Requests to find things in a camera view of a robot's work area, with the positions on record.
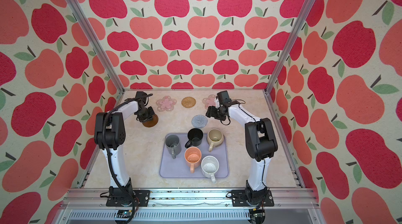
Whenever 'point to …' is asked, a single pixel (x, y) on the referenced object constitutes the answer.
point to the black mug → (196, 136)
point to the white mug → (210, 166)
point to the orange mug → (192, 155)
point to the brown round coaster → (152, 122)
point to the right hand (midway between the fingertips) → (213, 114)
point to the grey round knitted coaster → (199, 121)
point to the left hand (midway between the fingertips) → (156, 118)
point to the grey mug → (173, 145)
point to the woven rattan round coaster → (188, 102)
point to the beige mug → (215, 137)
